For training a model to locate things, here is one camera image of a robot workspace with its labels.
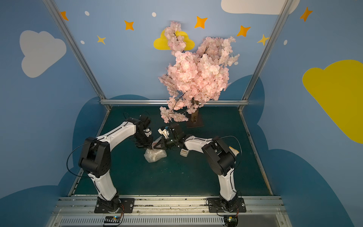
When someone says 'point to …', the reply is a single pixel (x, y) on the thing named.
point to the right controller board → (231, 220)
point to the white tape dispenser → (184, 152)
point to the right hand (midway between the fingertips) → (156, 146)
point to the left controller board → (112, 219)
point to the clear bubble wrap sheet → (152, 155)
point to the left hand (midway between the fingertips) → (152, 146)
